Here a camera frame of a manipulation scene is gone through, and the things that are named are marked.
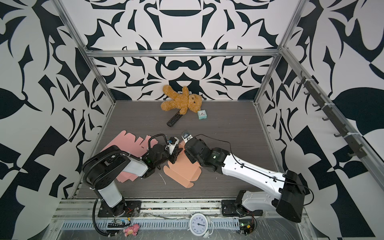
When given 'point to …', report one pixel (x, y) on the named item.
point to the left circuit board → (117, 223)
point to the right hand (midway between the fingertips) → (191, 145)
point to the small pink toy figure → (131, 230)
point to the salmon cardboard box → (183, 169)
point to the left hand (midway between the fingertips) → (182, 145)
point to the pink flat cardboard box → (127, 142)
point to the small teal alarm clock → (202, 114)
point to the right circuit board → (246, 226)
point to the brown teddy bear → (183, 102)
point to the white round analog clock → (201, 225)
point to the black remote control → (174, 119)
